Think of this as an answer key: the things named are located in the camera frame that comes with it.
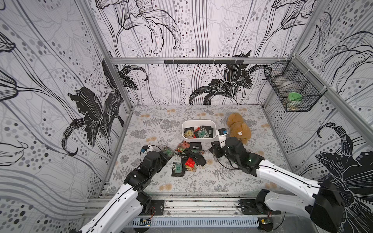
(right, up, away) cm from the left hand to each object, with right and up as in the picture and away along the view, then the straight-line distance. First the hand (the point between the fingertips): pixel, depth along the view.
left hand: (171, 157), depth 80 cm
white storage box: (+9, +17, +22) cm, 29 cm away
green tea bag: (-2, +3, +2) cm, 4 cm away
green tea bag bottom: (+19, +11, +18) cm, 29 cm away
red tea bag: (+16, +14, +21) cm, 30 cm away
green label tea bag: (+26, +16, -13) cm, 33 cm away
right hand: (+24, +8, -1) cm, 25 cm away
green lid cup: (+69, +34, -1) cm, 77 cm away
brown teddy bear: (+41, +15, +10) cm, 45 cm away
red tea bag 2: (+11, -6, +6) cm, 14 cm away
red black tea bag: (+6, +4, +14) cm, 16 cm away
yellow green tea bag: (+11, +12, +20) cm, 25 cm away
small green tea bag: (+3, -9, +6) cm, 11 cm away
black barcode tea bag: (+15, 0, +10) cm, 18 cm away
